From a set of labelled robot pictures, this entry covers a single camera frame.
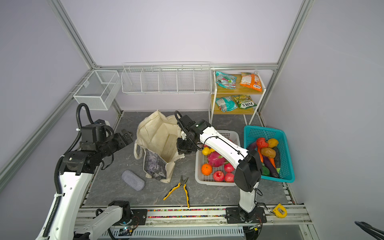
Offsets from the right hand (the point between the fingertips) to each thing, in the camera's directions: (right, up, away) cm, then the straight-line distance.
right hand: (179, 154), depth 78 cm
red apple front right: (+27, -13, +3) cm, 30 cm away
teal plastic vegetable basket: (+47, +10, +22) cm, 53 cm away
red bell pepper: (+49, +4, +14) cm, 51 cm away
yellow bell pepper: (+58, +4, +17) cm, 60 cm away
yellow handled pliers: (+1, -18, +7) cm, 19 cm away
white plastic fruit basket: (+12, -6, +13) cm, 18 cm away
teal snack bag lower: (+29, +29, +22) cm, 47 cm away
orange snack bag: (+41, +42, +9) cm, 59 cm away
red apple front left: (+21, -13, +5) cm, 26 cm away
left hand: (-23, +8, -9) cm, 27 cm away
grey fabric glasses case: (-27, -16, +6) cm, 32 cm away
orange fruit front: (+15, -10, +7) cm, 19 cm away
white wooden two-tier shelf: (+35, +37, +12) cm, 52 cm away
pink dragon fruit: (+20, -4, +5) cm, 21 cm away
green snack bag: (+42, +31, +24) cm, 57 cm away
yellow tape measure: (+51, -28, -4) cm, 58 cm away
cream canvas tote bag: (-16, +8, +17) cm, 25 cm away
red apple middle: (+28, -9, +7) cm, 30 cm away
